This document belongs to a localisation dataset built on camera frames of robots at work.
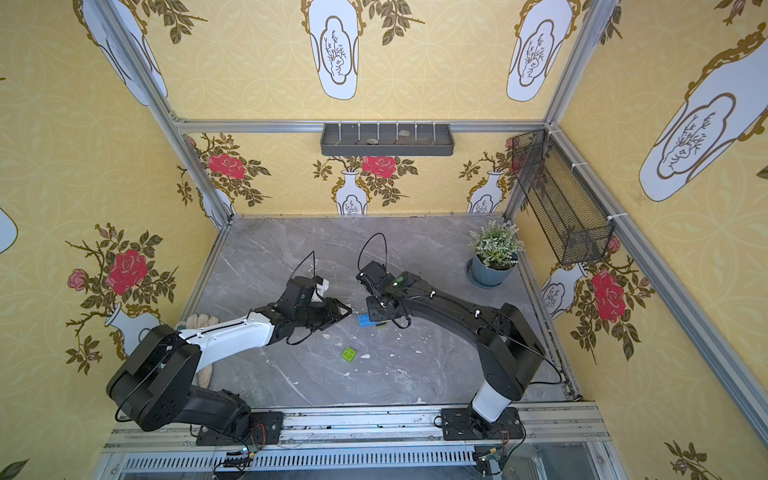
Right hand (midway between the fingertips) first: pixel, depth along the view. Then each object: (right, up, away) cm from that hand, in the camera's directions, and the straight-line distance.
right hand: (378, 315), depth 85 cm
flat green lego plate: (-8, -11, 0) cm, 14 cm away
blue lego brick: (-4, -2, +2) cm, 5 cm away
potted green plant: (+34, +19, +3) cm, 39 cm away
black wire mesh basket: (+55, +26, -2) cm, 61 cm away
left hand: (-8, 0, +2) cm, 8 cm away
